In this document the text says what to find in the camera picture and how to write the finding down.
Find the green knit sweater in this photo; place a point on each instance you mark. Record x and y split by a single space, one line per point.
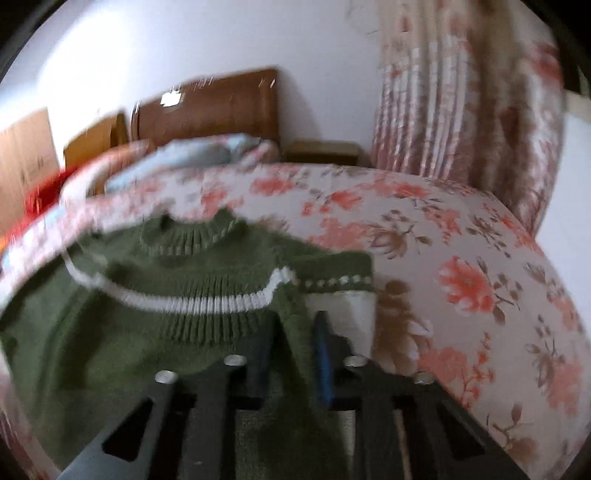
115 350

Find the wooden wardrobe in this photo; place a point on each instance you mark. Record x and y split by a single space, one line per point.
27 161

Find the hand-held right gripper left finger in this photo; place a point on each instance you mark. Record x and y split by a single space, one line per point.
258 364

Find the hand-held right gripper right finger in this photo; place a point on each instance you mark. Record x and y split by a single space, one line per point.
323 364

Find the floral curtain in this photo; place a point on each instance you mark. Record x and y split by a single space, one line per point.
461 101

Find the wooden nightstand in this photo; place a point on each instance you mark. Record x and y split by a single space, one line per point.
323 153

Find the blue floral pillow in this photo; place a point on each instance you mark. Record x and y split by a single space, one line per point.
184 157

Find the dark wooden headboard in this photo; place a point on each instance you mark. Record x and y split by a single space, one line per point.
217 110

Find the light wooden headboard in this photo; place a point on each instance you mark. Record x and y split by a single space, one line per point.
92 141

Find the red blanket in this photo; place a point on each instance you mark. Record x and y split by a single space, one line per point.
44 191

